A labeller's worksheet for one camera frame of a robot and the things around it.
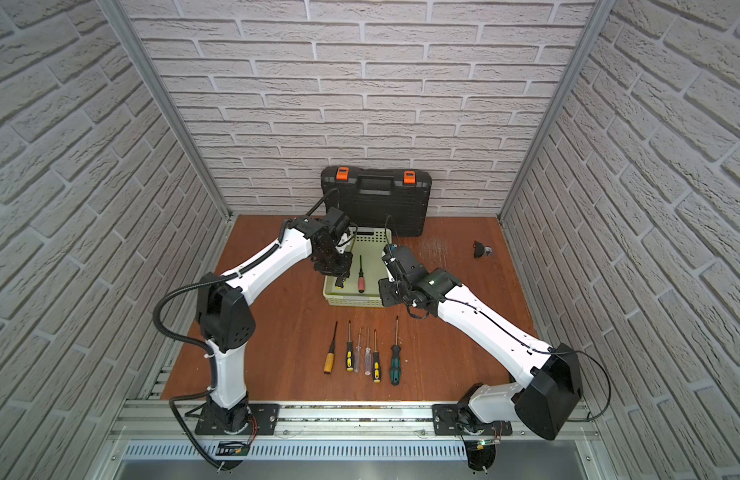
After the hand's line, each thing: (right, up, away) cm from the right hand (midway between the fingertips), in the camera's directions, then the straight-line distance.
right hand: (387, 286), depth 78 cm
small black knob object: (+35, +9, +30) cm, 47 cm away
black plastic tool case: (+3, +26, +17) cm, 32 cm away
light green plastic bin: (-6, +12, +32) cm, 34 cm away
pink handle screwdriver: (-9, -1, +21) cm, 23 cm away
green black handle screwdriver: (+2, -22, +3) cm, 22 cm away
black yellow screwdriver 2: (-3, -22, +4) cm, 22 cm away
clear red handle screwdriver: (-5, -22, +7) cm, 23 cm away
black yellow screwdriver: (-11, -20, +5) cm, 23 cm away
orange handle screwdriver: (-16, -22, +4) cm, 27 cm away
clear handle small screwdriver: (-9, -20, +6) cm, 23 cm away
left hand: (-11, +4, +9) cm, 15 cm away
